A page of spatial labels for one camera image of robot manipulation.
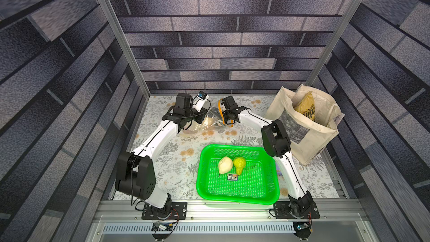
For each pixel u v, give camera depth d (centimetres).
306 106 83
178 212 74
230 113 85
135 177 43
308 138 77
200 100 73
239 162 81
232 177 83
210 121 88
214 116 85
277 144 63
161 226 71
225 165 82
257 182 82
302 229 72
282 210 73
